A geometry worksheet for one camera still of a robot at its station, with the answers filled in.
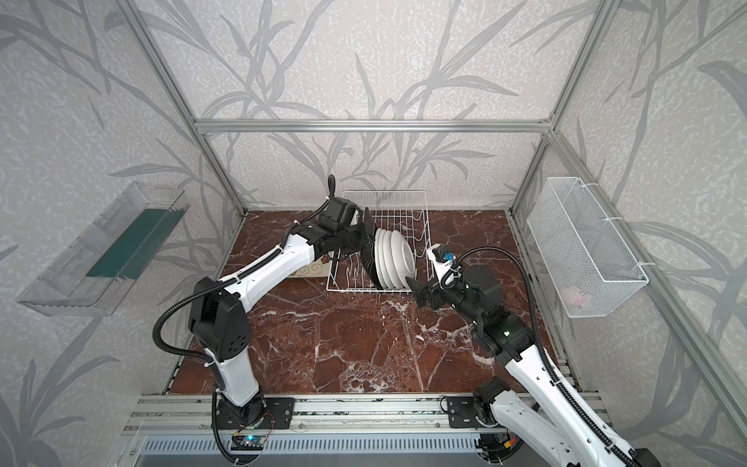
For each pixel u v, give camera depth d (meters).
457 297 0.60
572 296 0.72
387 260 0.85
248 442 0.71
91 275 0.63
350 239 0.73
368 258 0.85
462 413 0.74
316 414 0.75
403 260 0.89
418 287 0.61
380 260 0.85
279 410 0.74
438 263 0.59
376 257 0.85
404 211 1.19
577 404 0.42
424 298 0.63
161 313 0.84
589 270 0.62
